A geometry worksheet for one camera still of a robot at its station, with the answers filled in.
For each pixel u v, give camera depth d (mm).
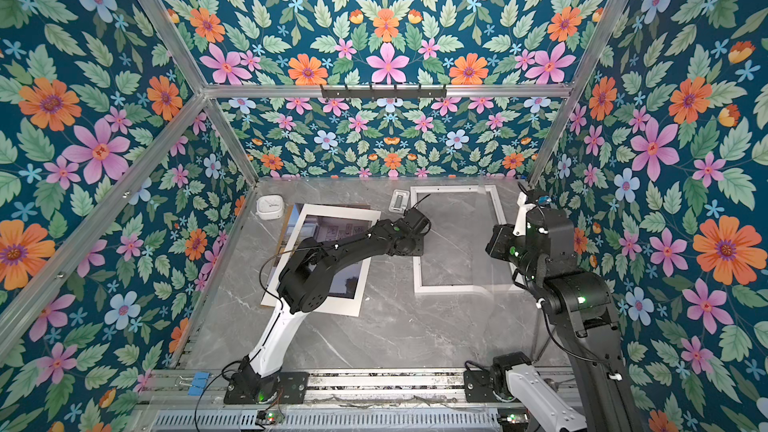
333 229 1045
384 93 924
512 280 517
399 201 1110
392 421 765
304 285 565
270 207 1073
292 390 736
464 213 1114
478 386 732
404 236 749
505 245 539
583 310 375
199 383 747
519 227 531
